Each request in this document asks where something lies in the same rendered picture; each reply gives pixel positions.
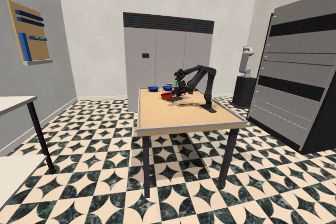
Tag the red cardboard food box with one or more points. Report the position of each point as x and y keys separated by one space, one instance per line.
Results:
x=169 y=95

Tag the blue bowl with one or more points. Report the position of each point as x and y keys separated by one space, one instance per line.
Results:
x=167 y=88
x=153 y=89

